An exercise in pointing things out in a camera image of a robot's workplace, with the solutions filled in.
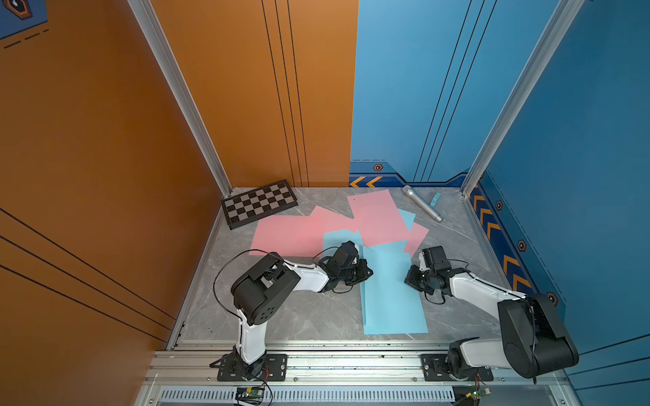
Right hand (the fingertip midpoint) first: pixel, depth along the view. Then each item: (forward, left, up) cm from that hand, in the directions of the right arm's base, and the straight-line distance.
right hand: (404, 279), depth 92 cm
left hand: (+2, +10, +4) cm, 11 cm away
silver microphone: (+36, -14, +3) cm, 39 cm away
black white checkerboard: (+31, +63, +5) cm, 70 cm away
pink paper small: (+27, +29, +1) cm, 39 cm away
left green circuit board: (-35, +50, -2) cm, 61 cm away
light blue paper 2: (-10, +6, 0) cm, 12 cm away
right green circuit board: (-34, -12, -1) cm, 36 cm away
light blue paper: (+17, +26, +1) cm, 31 cm away
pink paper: (+27, +7, +1) cm, 28 cm away
